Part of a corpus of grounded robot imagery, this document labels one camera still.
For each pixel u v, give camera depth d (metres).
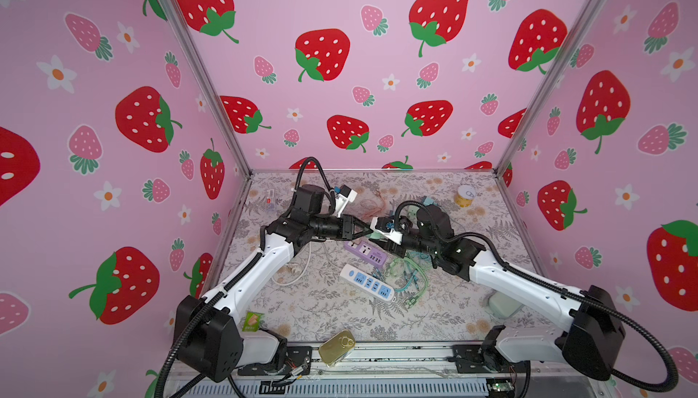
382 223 0.61
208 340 0.40
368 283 0.86
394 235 0.65
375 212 1.08
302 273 0.90
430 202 1.08
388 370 0.73
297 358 0.75
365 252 0.93
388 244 0.66
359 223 0.69
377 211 1.08
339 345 0.73
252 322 0.80
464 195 1.07
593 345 0.40
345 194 0.70
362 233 0.72
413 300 0.85
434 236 0.56
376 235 0.71
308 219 0.61
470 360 0.73
